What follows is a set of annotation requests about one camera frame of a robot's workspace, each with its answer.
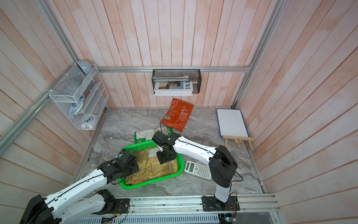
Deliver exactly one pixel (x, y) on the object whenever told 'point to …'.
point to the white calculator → (198, 170)
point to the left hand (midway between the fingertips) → (134, 168)
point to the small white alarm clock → (88, 120)
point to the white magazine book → (173, 88)
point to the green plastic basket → (145, 146)
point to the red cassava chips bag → (177, 115)
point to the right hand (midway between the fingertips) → (163, 159)
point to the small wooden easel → (238, 139)
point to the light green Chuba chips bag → (147, 135)
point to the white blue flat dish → (79, 109)
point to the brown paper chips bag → (149, 168)
